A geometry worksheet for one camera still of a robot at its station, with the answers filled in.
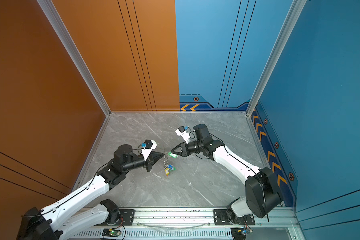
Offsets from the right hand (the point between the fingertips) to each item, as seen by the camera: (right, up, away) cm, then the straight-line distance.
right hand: (172, 152), depth 75 cm
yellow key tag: (-3, -10, +1) cm, 10 cm away
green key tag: (0, -1, -1) cm, 2 cm away
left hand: (-5, 0, -2) cm, 5 cm away
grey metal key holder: (-3, -5, -1) cm, 6 cm away
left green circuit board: (-29, -38, -5) cm, 48 cm away
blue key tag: (-1, -8, 0) cm, 8 cm away
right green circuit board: (+33, -37, -5) cm, 50 cm away
